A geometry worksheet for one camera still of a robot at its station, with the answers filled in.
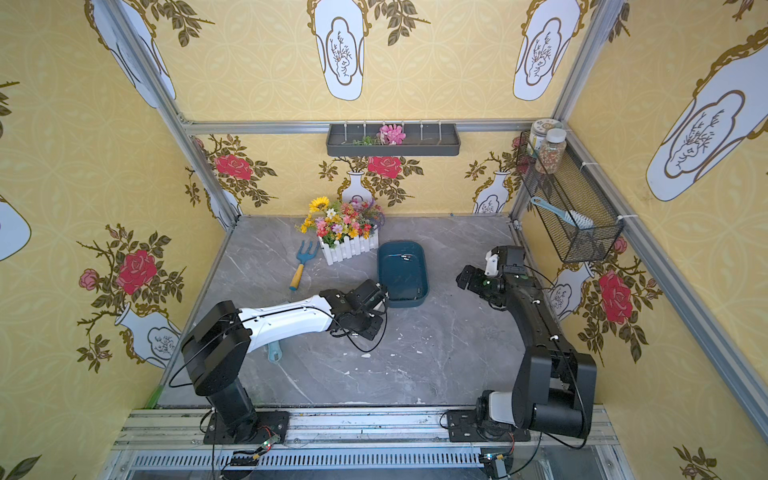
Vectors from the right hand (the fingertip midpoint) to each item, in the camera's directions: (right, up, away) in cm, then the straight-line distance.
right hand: (478, 281), depth 88 cm
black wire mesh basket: (+26, +27, -2) cm, 38 cm away
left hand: (-33, -12, +1) cm, 35 cm away
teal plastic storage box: (-22, +3, +15) cm, 27 cm away
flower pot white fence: (-41, +10, +16) cm, 45 cm away
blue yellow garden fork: (-58, +6, +22) cm, 62 cm away
